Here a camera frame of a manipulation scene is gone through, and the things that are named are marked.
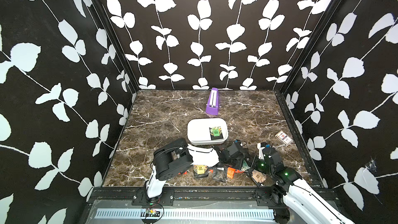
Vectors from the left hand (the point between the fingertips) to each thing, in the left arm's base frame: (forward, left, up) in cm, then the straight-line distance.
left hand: (244, 163), depth 83 cm
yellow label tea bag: (-2, +24, -2) cm, 24 cm away
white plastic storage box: (+21, +25, -3) cm, 33 cm away
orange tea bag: (-4, +8, -2) cm, 9 cm away
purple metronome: (+38, +14, +7) cm, 41 cm away
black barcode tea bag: (-4, +14, -2) cm, 15 cm away
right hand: (+3, 0, +2) cm, 3 cm away
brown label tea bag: (-7, -7, -1) cm, 10 cm away
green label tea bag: (+20, +13, -1) cm, 24 cm away
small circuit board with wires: (-19, +48, -2) cm, 52 cm away
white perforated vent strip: (-21, +32, -2) cm, 39 cm away
